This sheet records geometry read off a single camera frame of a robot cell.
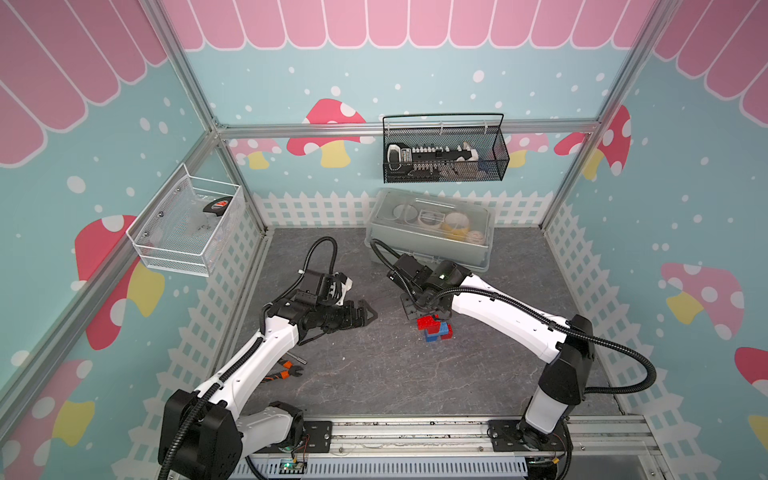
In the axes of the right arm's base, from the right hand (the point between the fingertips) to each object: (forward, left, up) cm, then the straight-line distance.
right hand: (416, 305), depth 79 cm
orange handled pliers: (-11, +36, -16) cm, 41 cm away
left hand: (-3, +14, -4) cm, 15 cm away
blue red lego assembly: (-3, -6, -10) cm, 12 cm away
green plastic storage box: (+32, -8, -1) cm, 33 cm away
